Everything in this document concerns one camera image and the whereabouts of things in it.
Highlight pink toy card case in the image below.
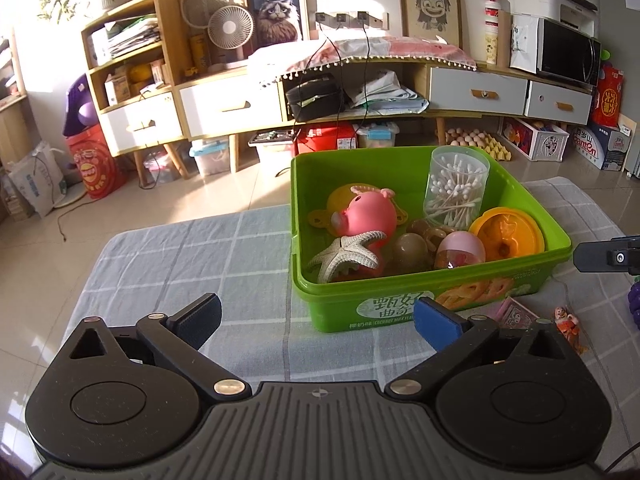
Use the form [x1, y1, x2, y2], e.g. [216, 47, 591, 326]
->
[485, 297, 539, 330]

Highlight green plastic biscuit bin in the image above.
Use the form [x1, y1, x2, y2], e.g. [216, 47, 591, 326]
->
[291, 146, 572, 333]

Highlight purple toy grapes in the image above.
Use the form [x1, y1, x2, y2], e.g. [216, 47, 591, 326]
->
[628, 280, 640, 328]

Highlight grey checked tablecloth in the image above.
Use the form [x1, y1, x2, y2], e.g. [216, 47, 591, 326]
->
[0, 175, 640, 476]

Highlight small orange figurine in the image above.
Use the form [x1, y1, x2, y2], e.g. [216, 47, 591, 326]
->
[554, 307, 587, 356]

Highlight pink capsule ball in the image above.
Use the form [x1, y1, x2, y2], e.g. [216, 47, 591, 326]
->
[434, 231, 486, 269]

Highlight brown round toy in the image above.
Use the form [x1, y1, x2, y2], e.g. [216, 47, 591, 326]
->
[387, 219, 454, 275]

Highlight blue white cardboard box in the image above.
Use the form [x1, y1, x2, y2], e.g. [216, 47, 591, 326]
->
[570, 125, 631, 171]

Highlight orange yellow round toy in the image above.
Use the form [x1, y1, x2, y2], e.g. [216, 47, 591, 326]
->
[469, 207, 546, 261]

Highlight white red cardboard box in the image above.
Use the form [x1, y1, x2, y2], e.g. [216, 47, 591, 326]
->
[501, 117, 570, 162]

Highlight white starfish toy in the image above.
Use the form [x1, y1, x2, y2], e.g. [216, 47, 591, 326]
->
[308, 231, 386, 284]

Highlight red gift box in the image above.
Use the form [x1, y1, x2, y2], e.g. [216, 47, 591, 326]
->
[590, 62, 624, 128]

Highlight pink pig toy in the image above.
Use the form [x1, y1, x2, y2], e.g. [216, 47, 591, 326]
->
[328, 183, 398, 276]

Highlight clear cotton swab jar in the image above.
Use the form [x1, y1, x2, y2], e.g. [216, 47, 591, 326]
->
[423, 145, 490, 231]

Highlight red paper bag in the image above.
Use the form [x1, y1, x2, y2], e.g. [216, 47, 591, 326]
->
[66, 125, 126, 200]

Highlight yellow round toy lid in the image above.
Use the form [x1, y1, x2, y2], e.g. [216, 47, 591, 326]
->
[307, 183, 408, 237]

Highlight clear storage box left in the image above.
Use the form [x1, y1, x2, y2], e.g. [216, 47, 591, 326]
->
[189, 139, 230, 177]

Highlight yellow egg tray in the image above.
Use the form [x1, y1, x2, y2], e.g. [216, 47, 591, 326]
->
[445, 128, 512, 162]

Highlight white plastic bag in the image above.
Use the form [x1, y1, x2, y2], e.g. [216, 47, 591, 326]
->
[9, 141, 67, 218]

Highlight clear storage box blue lid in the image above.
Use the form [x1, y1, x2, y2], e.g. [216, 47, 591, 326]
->
[356, 122, 399, 148]

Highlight black white microwave oven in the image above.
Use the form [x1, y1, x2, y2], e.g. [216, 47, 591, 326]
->
[510, 14, 601, 87]

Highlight wooden tv cabinet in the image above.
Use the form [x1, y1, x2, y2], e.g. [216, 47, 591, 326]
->
[176, 56, 592, 171]

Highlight red storage box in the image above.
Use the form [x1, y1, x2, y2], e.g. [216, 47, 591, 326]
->
[295, 122, 357, 155]

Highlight white printer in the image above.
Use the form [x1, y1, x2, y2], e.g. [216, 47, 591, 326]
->
[508, 0, 599, 38]

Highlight black bag in cabinet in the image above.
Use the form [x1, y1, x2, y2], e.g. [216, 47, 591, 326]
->
[285, 76, 345, 122]

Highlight wooden shelf unit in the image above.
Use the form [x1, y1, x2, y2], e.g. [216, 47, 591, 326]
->
[81, 0, 192, 186]

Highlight pink floral cloth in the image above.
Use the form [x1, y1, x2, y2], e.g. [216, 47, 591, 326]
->
[247, 36, 477, 84]

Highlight framed cartoon girl drawing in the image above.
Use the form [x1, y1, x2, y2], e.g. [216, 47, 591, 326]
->
[400, 0, 463, 48]

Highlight small white desk fan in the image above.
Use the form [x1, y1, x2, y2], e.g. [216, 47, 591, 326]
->
[207, 4, 254, 60]

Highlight framed cat picture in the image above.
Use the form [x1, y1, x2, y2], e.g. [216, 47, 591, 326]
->
[246, 0, 304, 48]

